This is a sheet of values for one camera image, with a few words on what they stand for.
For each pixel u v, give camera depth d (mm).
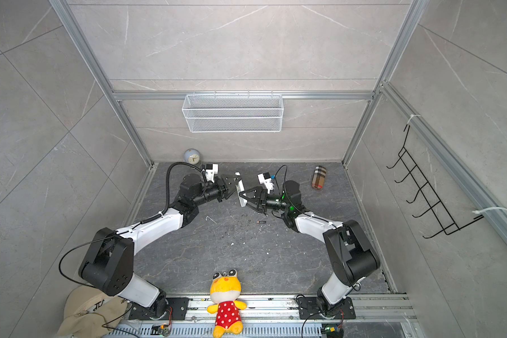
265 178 779
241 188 761
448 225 585
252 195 739
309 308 729
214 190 725
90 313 724
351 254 457
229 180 730
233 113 1004
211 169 774
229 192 731
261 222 953
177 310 732
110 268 437
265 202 724
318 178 1105
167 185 673
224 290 715
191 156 1141
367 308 749
